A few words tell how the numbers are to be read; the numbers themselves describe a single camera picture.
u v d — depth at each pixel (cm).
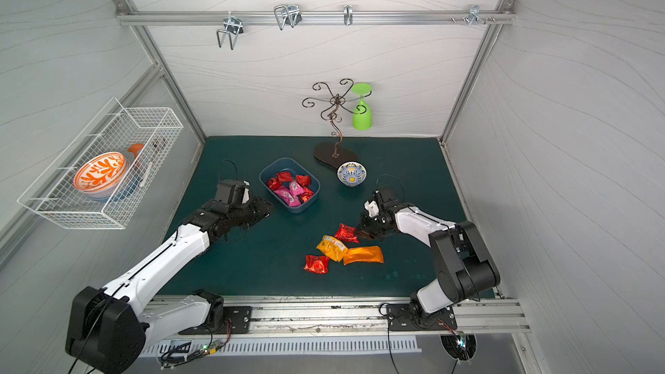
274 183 99
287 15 76
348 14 72
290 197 96
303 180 99
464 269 47
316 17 80
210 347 67
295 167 105
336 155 112
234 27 78
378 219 78
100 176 64
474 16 77
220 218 59
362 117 98
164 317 51
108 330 38
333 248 85
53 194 57
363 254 85
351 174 108
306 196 96
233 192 64
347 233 88
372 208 87
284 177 102
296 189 96
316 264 82
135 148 74
